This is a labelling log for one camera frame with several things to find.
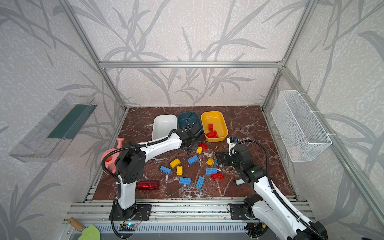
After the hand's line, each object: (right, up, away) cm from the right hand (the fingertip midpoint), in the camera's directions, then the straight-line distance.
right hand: (221, 148), depth 81 cm
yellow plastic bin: (-1, +11, +26) cm, 28 cm away
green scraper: (-62, -37, -13) cm, 74 cm away
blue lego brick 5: (-6, -14, +5) cm, 16 cm away
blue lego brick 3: (-20, -18, +1) cm, 27 cm away
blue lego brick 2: (-32, -13, +5) cm, 35 cm away
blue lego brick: (-17, -9, +10) cm, 21 cm away
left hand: (-15, +2, +11) cm, 18 cm away
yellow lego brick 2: (-6, -10, +9) cm, 15 cm away
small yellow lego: (-12, -3, +12) cm, 17 cm away
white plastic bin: (-40, +12, +29) cm, 51 cm away
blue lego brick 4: (-12, -20, +3) cm, 23 cm away
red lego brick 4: (-5, +6, +18) cm, 20 cm away
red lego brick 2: (-2, -16, +3) cm, 17 cm away
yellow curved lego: (-27, -10, +8) cm, 30 cm away
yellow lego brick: (-24, -13, +4) cm, 28 cm away
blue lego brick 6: (-4, -5, -7) cm, 10 cm away
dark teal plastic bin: (-23, +17, +31) cm, 42 cm away
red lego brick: (-9, -2, +15) cm, 17 cm away
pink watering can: (-61, -6, -1) cm, 61 cm away
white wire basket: (+31, +9, -20) cm, 38 cm away
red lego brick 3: (-1, +5, +20) cm, 21 cm away
